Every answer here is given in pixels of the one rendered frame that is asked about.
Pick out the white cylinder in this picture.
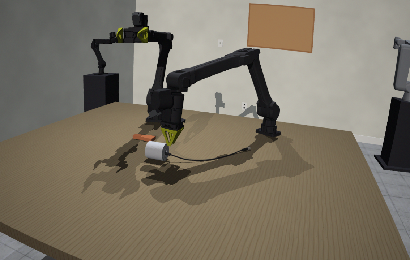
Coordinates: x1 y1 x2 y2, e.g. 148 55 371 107
145 141 169 161

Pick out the orange stepped block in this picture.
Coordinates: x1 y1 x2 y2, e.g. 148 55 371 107
133 134 156 142

